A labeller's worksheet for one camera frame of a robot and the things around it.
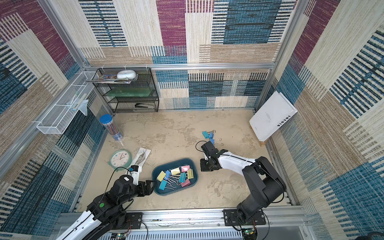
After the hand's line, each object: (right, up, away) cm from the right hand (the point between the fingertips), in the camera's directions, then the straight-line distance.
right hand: (204, 166), depth 91 cm
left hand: (-28, -5, -12) cm, 31 cm away
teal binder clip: (-23, -8, -7) cm, 25 cm away
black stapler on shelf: (-46, +39, +20) cm, 63 cm away
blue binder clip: (-21, -4, -5) cm, 22 cm away
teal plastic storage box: (-16, -5, -6) cm, 18 cm away
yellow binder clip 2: (-17, -2, -3) cm, 17 cm away
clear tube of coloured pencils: (-56, +26, -1) cm, 62 cm away
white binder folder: (+43, +33, -2) cm, 54 cm away
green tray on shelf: (-47, +46, +5) cm, 66 cm away
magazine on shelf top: (-56, +53, +1) cm, 77 cm away
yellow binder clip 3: (-24, -4, -7) cm, 26 cm away
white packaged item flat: (-39, +5, +5) cm, 40 cm away
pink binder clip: (-10, -7, -8) cm, 15 cm away
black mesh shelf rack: (-59, +41, +28) cm, 77 cm away
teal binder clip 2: (-12, -4, -8) cm, 15 cm away
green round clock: (-51, +4, 0) cm, 51 cm away
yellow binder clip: (-8, -2, -6) cm, 11 cm away
